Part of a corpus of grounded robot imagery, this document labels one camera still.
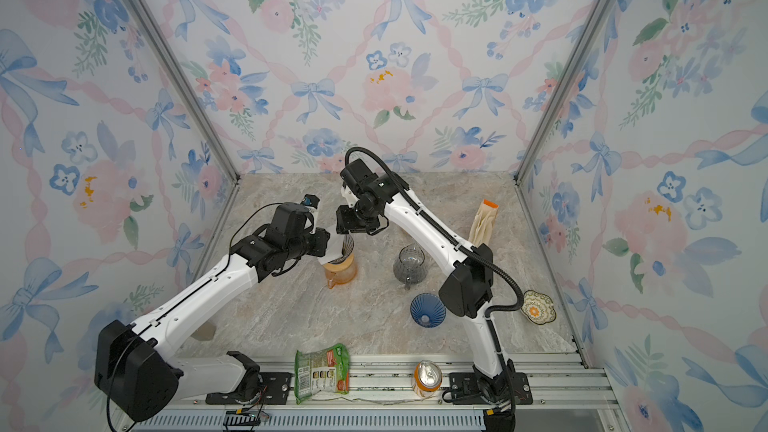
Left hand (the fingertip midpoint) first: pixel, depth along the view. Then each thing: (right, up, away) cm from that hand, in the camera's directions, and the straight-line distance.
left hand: (327, 232), depth 81 cm
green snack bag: (0, -34, -7) cm, 35 cm away
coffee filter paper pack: (+47, +2, +14) cm, 49 cm away
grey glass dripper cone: (+5, -6, +5) cm, 9 cm away
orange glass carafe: (+2, -13, +8) cm, 15 cm away
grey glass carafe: (+23, -12, +7) cm, 27 cm away
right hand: (+4, +1, 0) cm, 4 cm away
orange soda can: (+25, -31, -15) cm, 43 cm away
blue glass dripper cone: (+27, -22, +2) cm, 35 cm away
